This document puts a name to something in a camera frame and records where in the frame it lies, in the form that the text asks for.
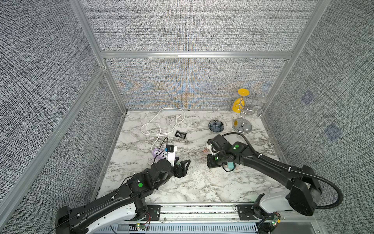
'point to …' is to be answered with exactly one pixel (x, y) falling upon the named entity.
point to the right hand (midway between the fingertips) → (206, 161)
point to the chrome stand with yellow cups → (247, 105)
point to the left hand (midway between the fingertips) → (187, 160)
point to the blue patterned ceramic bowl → (216, 126)
